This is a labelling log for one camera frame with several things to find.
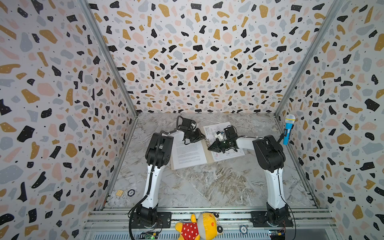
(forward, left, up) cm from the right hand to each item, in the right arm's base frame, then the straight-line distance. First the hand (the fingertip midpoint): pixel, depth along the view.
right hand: (207, 147), depth 99 cm
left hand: (+9, +1, +2) cm, 9 cm away
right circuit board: (-47, -33, -3) cm, 57 cm away
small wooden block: (-30, +49, 0) cm, 57 cm away
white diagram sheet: (+12, -2, -2) cm, 12 cm away
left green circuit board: (-49, +28, -2) cm, 56 cm away
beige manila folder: (-3, -1, -4) cm, 5 cm away
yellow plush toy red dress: (-45, +1, +6) cm, 45 cm away
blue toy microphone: (+4, -45, +23) cm, 51 cm away
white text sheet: (-6, +14, -1) cm, 15 cm away
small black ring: (-29, +42, -1) cm, 52 cm away
